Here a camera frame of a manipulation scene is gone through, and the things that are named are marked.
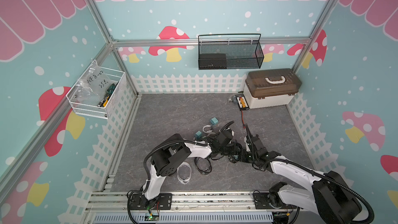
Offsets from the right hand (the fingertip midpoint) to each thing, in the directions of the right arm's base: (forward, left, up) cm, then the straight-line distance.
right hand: (238, 154), depth 89 cm
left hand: (0, 0, +1) cm, 1 cm away
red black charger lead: (+7, -1, +18) cm, 19 cm away
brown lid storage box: (+35, -23, +18) cm, 46 cm away
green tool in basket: (+18, +65, +34) cm, 76 cm away
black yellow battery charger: (+39, -8, +1) cm, 40 cm away
